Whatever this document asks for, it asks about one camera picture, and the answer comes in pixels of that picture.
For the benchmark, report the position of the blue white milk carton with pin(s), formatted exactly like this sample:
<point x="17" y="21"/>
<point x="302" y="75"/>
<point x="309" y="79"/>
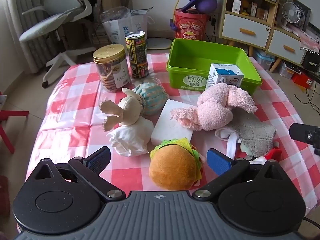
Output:
<point x="229" y="74"/>

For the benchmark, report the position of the wooden shelf cabinet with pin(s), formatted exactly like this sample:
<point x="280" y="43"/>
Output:
<point x="249" y="22"/>

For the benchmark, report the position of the pink fluffy towel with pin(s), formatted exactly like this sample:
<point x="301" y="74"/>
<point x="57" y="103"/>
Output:
<point x="214" y="108"/>

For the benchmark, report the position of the white desk fan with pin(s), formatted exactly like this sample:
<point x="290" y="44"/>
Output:
<point x="289" y="13"/>

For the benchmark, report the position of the white foam block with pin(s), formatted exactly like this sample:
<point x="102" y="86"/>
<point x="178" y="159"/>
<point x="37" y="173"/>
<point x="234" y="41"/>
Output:
<point x="168" y="129"/>

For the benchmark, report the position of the red snack bucket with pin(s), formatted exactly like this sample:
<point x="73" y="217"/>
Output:
<point x="189" y="25"/>

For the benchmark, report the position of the grey quilted cloth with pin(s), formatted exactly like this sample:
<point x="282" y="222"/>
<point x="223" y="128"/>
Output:
<point x="256" y="136"/>

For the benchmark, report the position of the red white checkered tablecloth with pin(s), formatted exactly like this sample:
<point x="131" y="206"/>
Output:
<point x="72" y="127"/>

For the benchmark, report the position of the black yellow drink can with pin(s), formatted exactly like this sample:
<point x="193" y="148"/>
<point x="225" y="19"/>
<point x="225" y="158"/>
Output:
<point x="136" y="48"/>

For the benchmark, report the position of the santa claus plush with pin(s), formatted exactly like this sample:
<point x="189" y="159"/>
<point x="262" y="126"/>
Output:
<point x="273" y="154"/>

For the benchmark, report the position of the white gloves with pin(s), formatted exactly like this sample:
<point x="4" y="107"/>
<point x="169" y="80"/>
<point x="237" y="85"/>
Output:
<point x="232" y="139"/>

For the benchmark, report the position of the beige bunny plush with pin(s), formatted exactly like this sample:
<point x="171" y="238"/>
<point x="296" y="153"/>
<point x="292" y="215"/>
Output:
<point x="126" y="112"/>

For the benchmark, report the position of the black framed picture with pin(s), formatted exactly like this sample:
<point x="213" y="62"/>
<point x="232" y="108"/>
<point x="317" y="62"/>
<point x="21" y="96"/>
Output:
<point x="305" y="13"/>

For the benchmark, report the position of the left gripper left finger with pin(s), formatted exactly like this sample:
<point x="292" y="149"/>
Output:
<point x="88" y="170"/>

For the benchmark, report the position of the gold lid cookie jar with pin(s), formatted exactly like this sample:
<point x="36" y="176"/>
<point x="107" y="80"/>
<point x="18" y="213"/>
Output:
<point x="112" y="66"/>

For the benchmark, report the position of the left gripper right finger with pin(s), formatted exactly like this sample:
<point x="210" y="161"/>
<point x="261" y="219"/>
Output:
<point x="228" y="172"/>

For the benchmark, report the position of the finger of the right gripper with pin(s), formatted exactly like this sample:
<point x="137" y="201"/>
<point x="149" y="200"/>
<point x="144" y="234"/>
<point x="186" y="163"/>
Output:
<point x="307" y="134"/>

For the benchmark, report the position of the green plastic bin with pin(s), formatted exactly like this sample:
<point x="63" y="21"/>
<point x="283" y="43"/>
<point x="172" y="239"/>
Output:
<point x="189" y="63"/>

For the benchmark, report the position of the low wooden drawer cabinet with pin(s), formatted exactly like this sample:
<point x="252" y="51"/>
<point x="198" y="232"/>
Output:
<point x="284" y="45"/>

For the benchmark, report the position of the burger plush toy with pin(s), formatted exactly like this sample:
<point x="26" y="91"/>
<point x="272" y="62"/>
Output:
<point x="175" y="165"/>

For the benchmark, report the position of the blue striped knit hat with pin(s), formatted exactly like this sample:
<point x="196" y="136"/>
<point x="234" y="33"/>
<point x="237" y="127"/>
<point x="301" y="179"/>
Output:
<point x="153" y="96"/>

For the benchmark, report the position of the white office chair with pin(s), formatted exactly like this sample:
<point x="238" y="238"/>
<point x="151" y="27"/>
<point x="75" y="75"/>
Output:
<point x="60" y="12"/>

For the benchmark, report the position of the clear plastic storage box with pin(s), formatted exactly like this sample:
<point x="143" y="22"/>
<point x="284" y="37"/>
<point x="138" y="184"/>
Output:
<point x="265" y="60"/>

